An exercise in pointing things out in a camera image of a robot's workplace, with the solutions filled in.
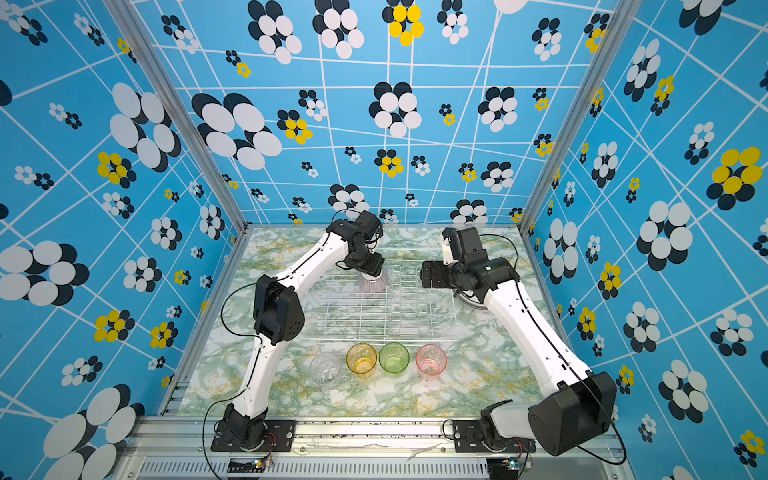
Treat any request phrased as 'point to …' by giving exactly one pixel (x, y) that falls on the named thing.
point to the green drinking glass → (394, 357)
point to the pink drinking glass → (431, 359)
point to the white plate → (472, 299)
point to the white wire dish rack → (408, 312)
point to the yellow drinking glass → (361, 358)
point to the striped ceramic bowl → (372, 284)
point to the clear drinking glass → (324, 367)
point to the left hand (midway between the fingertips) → (375, 267)
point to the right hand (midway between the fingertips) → (437, 273)
